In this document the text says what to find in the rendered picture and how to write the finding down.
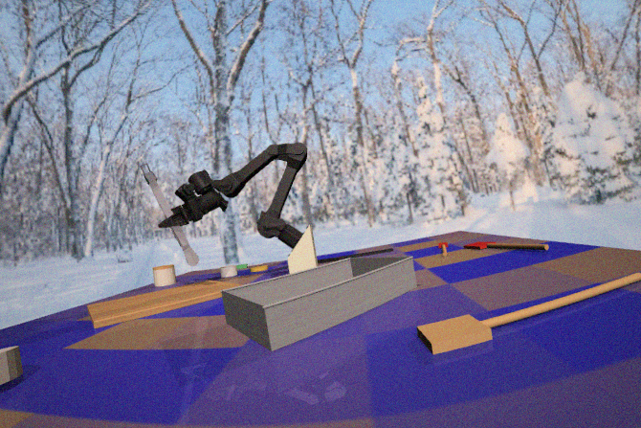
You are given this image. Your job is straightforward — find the grey saucepan with long handle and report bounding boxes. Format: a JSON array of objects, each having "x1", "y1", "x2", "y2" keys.
[{"x1": 0, "y1": 346, "x2": 23, "y2": 385}]

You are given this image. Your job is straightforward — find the grey rectangular tin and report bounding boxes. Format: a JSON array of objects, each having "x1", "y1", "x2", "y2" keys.
[{"x1": 220, "y1": 256, "x2": 417, "y2": 351}]

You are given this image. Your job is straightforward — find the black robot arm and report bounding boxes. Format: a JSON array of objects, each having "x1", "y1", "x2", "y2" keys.
[{"x1": 175, "y1": 142, "x2": 307, "y2": 252}]

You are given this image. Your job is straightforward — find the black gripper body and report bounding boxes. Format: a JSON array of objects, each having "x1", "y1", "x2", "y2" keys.
[{"x1": 182, "y1": 196, "x2": 210, "y2": 222}]

